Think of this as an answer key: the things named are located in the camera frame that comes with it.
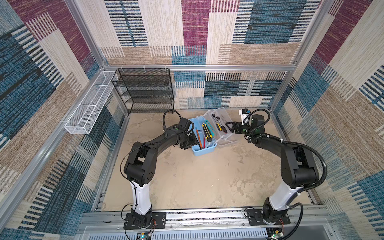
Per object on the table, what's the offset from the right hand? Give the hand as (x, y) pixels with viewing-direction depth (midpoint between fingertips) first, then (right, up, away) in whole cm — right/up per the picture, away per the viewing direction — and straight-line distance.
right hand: (229, 124), depth 94 cm
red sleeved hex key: (-15, -12, +7) cm, 20 cm away
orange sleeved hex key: (-18, -9, +9) cm, 23 cm away
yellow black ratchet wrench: (-7, -1, +1) cm, 7 cm away
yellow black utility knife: (-13, -7, +1) cm, 15 cm away
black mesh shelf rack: (-58, +25, +15) cm, 65 cm away
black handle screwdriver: (-4, -2, +1) cm, 4 cm away
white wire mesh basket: (-73, +2, -24) cm, 77 cm away
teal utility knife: (-11, -2, +5) cm, 13 cm away
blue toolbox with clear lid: (-6, -9, -3) cm, 11 cm away
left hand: (-19, -10, 0) cm, 22 cm away
